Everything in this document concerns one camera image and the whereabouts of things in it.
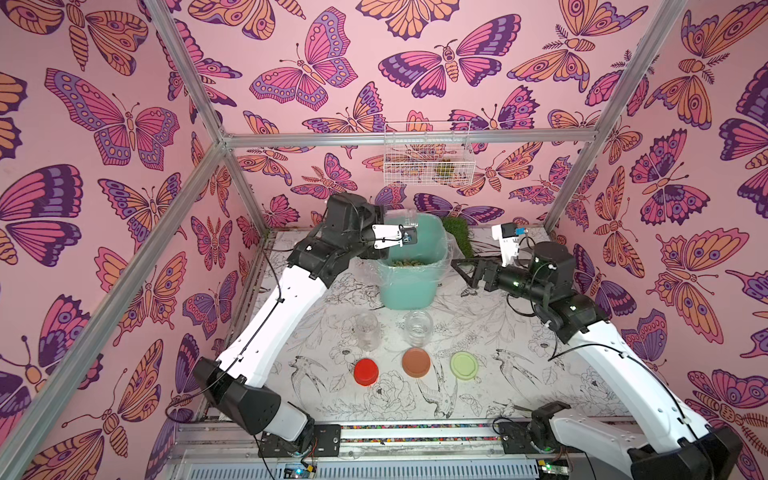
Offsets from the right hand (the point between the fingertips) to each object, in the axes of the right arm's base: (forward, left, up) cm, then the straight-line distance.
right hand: (466, 259), depth 69 cm
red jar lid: (-16, +24, -32) cm, 43 cm away
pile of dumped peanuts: (+22, +13, -29) cm, 39 cm away
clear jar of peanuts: (-3, +25, -32) cm, 41 cm away
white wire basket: (+42, +7, +1) cm, 43 cm away
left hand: (+9, +19, +5) cm, 22 cm away
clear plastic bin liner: (+5, +8, -8) cm, 12 cm away
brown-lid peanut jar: (-2, +9, -32) cm, 33 cm away
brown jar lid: (-12, +10, -32) cm, 36 cm away
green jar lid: (-13, -3, -33) cm, 36 cm away
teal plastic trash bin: (+7, +11, -29) cm, 32 cm away
